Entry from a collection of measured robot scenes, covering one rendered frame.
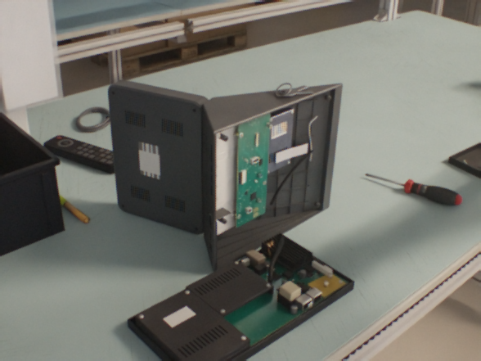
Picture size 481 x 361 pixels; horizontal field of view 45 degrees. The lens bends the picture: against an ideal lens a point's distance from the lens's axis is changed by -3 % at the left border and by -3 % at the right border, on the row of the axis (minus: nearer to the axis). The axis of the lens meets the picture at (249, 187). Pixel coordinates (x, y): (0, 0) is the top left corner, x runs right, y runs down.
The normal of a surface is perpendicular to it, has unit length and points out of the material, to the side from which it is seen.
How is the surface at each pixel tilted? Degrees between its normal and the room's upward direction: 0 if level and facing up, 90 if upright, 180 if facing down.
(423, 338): 0
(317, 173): 90
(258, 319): 0
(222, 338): 0
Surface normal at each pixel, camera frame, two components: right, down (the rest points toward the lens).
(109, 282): 0.03, -0.86
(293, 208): 0.36, 0.48
